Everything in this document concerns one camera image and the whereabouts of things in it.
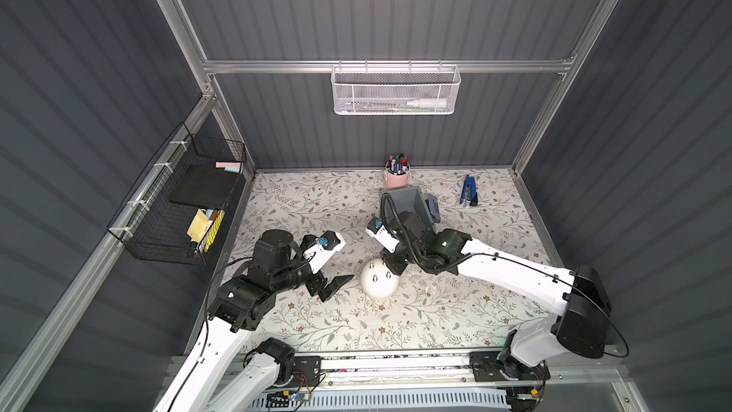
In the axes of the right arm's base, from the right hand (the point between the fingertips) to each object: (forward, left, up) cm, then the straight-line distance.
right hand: (382, 254), depth 77 cm
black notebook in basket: (+14, +49, +14) cm, 53 cm away
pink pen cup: (+37, -6, -6) cm, 38 cm away
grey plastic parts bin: (+30, -11, -14) cm, 35 cm away
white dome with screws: (-4, +1, -6) cm, 8 cm away
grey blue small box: (+27, -19, -14) cm, 36 cm away
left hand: (-6, +10, +9) cm, 15 cm away
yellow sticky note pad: (+1, +45, +12) cm, 47 cm away
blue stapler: (+36, -35, -17) cm, 53 cm away
